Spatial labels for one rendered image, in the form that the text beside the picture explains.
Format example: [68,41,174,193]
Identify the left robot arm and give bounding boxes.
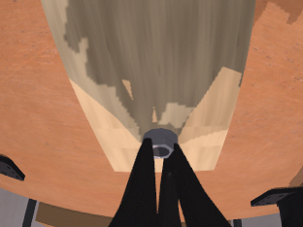
[0,155,25,181]

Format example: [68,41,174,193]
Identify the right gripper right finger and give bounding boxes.
[157,143,232,227]

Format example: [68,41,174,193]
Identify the dark grey hex nut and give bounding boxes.
[143,128,178,159]

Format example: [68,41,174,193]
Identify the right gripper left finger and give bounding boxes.
[108,138,158,227]

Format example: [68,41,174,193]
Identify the light wooden slat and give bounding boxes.
[41,0,256,172]

